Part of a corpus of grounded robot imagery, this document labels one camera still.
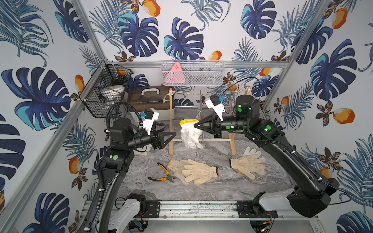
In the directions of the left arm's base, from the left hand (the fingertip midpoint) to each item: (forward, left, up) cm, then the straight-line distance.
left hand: (171, 128), depth 59 cm
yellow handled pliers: (-8, +3, -38) cm, 39 cm away
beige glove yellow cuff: (-1, -1, -38) cm, 38 cm away
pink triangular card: (+44, +3, -4) cm, 44 cm away
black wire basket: (+35, +45, -8) cm, 58 cm away
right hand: (0, -10, +4) cm, 10 cm away
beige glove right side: (+5, -46, -38) cm, 60 cm away
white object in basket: (+26, +36, -4) cm, 45 cm away
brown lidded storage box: (+39, +27, -20) cm, 51 cm away
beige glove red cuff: (-4, -15, -38) cm, 41 cm away
